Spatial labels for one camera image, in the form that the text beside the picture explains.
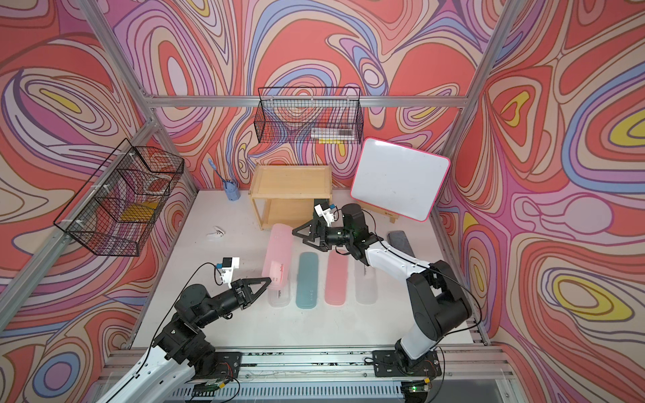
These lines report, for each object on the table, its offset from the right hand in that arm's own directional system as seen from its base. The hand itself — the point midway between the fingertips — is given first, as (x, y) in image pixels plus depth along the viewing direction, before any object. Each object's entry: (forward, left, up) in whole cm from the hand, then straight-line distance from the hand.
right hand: (300, 243), depth 78 cm
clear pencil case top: (-5, -23, -22) cm, 32 cm away
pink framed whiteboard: (+30, -38, -2) cm, 49 cm away
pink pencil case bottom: (-6, +6, 0) cm, 9 cm away
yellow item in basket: (+5, +46, +12) cm, 47 cm away
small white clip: (+17, +36, -17) cm, 43 cm away
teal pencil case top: (0, -1, -22) cm, 22 cm away
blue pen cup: (+38, +34, -13) cm, 52 cm away
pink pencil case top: (-4, -11, -20) cm, 23 cm away
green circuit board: (-35, +28, -21) cm, 49 cm away
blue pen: (+52, +44, -9) cm, 69 cm away
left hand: (-14, +7, +1) cm, 16 cm away
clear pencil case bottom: (-9, +9, -19) cm, 23 cm away
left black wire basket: (+7, +55, +10) cm, 57 cm away
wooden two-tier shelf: (+21, +6, +1) cm, 22 cm away
